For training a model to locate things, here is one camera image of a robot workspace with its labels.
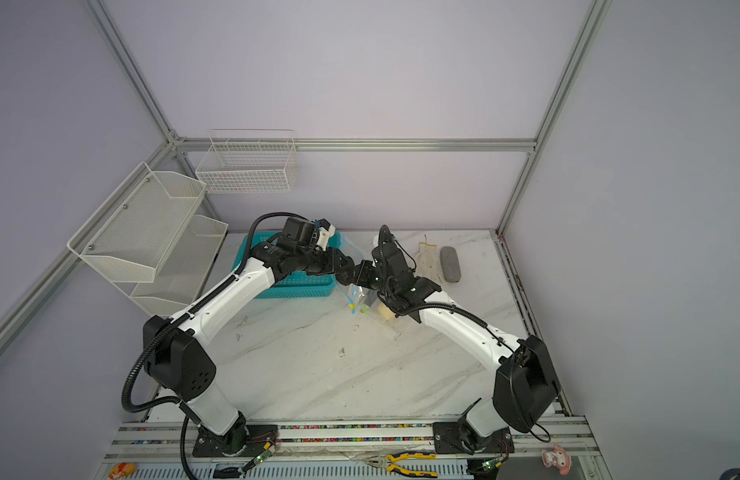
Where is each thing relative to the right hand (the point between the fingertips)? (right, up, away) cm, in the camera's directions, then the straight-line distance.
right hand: (350, 267), depth 78 cm
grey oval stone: (+34, 0, +29) cm, 44 cm away
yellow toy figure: (-52, -47, -10) cm, 71 cm away
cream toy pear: (+10, -14, +11) cm, 21 cm away
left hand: (-2, 0, +3) cm, 3 cm away
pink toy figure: (+50, -45, -10) cm, 68 cm away
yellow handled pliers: (+9, -47, -8) cm, 48 cm away
